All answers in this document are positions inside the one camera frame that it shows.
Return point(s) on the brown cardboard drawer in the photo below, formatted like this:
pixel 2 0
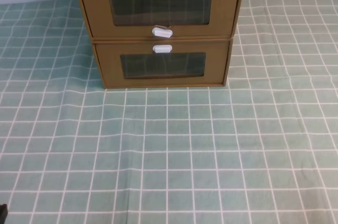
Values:
pixel 187 19
pixel 199 62

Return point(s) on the white drawer handle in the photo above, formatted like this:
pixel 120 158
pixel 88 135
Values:
pixel 162 33
pixel 162 48

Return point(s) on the cyan checkered tablecloth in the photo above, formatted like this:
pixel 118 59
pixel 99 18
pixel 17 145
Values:
pixel 262 149

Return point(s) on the black object at edge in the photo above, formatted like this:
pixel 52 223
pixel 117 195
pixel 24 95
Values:
pixel 3 213

